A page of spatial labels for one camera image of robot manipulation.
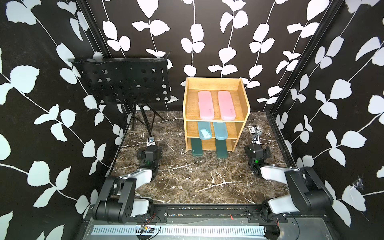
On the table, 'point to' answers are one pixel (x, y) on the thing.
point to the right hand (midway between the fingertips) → (257, 142)
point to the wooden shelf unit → (214, 108)
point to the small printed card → (255, 130)
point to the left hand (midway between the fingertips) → (149, 145)
